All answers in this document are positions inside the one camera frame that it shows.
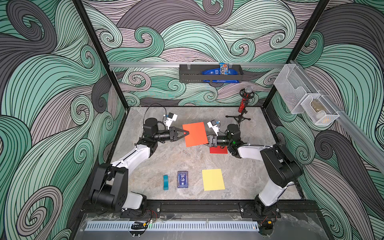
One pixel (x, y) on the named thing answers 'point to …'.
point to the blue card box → (182, 179)
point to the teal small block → (165, 181)
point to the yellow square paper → (213, 179)
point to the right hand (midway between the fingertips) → (199, 140)
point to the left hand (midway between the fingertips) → (188, 133)
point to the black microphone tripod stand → (239, 118)
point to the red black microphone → (246, 94)
